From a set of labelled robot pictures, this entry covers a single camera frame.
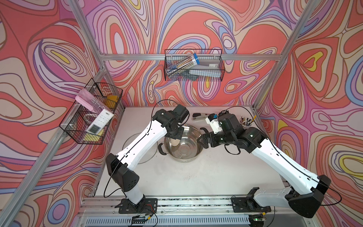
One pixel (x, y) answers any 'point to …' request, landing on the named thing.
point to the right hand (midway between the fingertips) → (206, 142)
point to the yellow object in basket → (111, 100)
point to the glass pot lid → (149, 155)
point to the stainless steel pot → (188, 149)
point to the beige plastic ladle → (175, 142)
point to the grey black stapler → (197, 116)
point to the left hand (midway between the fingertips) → (177, 134)
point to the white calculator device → (100, 121)
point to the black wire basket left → (86, 121)
